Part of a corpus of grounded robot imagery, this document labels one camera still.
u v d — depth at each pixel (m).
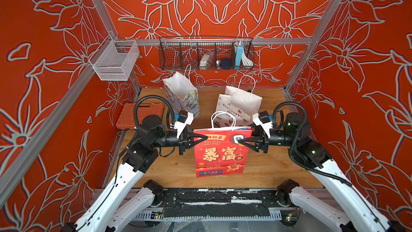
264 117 0.50
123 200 0.44
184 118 0.49
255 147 0.54
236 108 0.77
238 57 0.88
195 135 0.54
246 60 0.91
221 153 0.60
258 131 0.54
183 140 0.50
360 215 0.38
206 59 0.93
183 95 0.82
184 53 1.01
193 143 0.55
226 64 0.94
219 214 0.70
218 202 0.73
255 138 0.54
